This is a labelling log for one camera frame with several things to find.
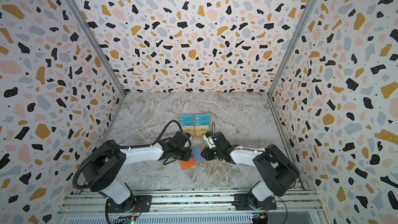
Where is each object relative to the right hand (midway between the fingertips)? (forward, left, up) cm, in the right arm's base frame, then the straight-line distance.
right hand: (202, 151), depth 88 cm
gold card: (+14, +9, +2) cm, 17 cm away
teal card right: (+18, 0, +3) cm, 18 cm away
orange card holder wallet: (-3, +3, -3) cm, 5 cm away
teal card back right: (+20, +1, +6) cm, 21 cm away
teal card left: (+17, +10, +4) cm, 20 cm away
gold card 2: (+15, 0, +1) cm, 15 cm away
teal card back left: (+19, +10, +6) cm, 23 cm away
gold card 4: (+12, +2, -1) cm, 12 cm away
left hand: (-1, +5, -1) cm, 5 cm away
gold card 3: (+10, +6, +1) cm, 12 cm away
